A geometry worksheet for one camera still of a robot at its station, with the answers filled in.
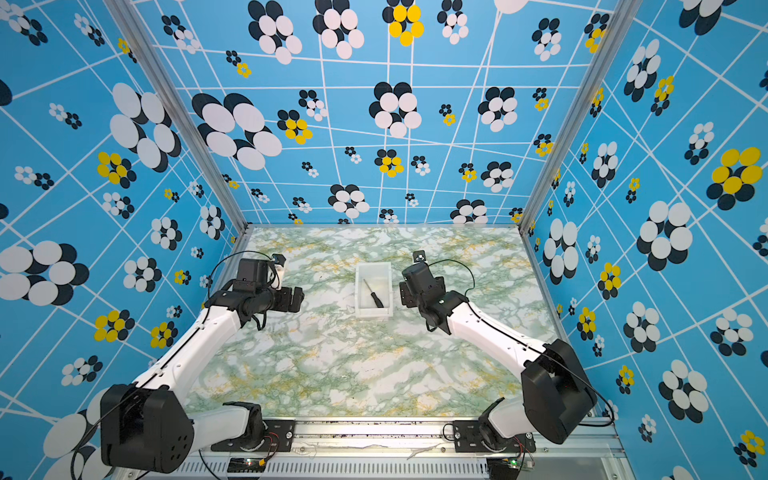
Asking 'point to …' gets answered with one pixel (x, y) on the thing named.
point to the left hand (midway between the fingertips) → (289, 291)
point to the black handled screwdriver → (374, 295)
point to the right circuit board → (501, 468)
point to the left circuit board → (246, 465)
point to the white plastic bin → (378, 276)
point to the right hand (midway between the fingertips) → (420, 283)
